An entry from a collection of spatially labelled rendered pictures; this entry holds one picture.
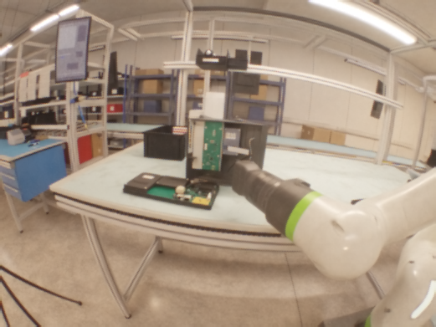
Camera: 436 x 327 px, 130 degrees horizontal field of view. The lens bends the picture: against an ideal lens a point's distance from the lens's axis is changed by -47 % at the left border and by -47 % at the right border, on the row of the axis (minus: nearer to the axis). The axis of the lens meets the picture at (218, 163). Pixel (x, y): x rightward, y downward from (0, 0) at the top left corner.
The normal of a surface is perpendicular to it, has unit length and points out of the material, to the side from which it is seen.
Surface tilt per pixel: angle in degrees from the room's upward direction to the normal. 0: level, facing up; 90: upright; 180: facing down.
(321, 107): 90
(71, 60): 101
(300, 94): 90
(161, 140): 90
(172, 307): 0
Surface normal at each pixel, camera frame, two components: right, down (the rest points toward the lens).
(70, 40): 0.31, 0.48
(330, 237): -0.85, -0.39
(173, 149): -0.10, 0.29
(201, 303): 0.08, -0.95
